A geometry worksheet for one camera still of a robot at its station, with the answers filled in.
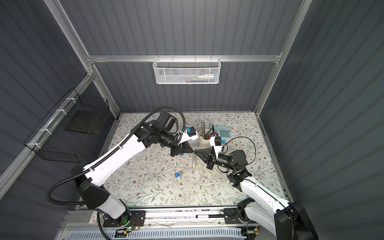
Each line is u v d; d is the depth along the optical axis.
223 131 1.08
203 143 0.96
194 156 0.68
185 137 0.58
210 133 0.96
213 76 0.91
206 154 0.66
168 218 0.75
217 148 0.62
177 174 0.89
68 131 0.74
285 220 0.41
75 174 0.40
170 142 0.59
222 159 0.64
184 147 0.61
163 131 0.58
